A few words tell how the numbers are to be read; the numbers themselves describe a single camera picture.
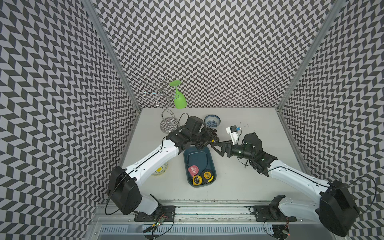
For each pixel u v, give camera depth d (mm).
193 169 850
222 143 723
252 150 594
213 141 737
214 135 691
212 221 718
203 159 926
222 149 667
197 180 807
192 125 576
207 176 821
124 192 397
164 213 706
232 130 681
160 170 865
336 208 395
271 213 650
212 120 1083
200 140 649
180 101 937
